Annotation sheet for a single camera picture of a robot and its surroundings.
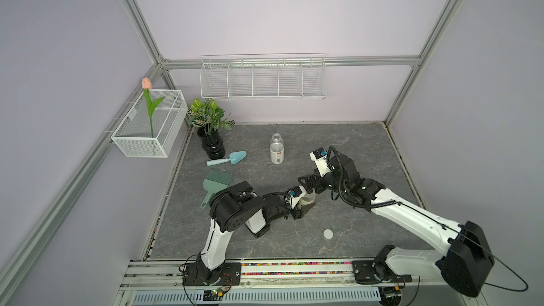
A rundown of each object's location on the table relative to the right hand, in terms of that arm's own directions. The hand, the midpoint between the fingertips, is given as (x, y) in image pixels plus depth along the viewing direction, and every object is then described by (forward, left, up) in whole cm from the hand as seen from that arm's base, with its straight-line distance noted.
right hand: (306, 173), depth 80 cm
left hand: (-5, -3, -12) cm, 13 cm away
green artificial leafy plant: (+28, +43, +5) cm, 51 cm away
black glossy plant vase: (+21, +42, -7) cm, 48 cm away
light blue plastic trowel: (+20, +33, -18) cm, 42 cm away
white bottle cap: (-17, -9, -18) cm, 26 cm away
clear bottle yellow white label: (+20, +12, -10) cm, 25 cm away
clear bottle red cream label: (-7, -1, -8) cm, 10 cm away
